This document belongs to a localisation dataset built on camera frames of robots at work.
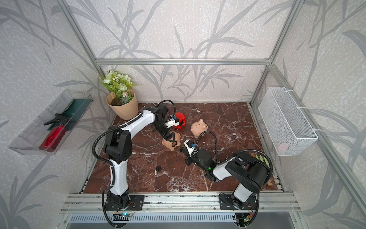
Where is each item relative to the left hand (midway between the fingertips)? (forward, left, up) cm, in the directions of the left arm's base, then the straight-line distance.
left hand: (170, 136), depth 92 cm
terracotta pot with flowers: (+25, +36, +8) cm, 45 cm away
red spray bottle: (-16, +45, +27) cm, 55 cm away
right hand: (-9, -8, +2) cm, 13 cm away
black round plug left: (-19, +6, -6) cm, 21 cm away
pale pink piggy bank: (+6, -19, +2) cm, 20 cm away
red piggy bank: (+13, -7, +1) cm, 15 cm away
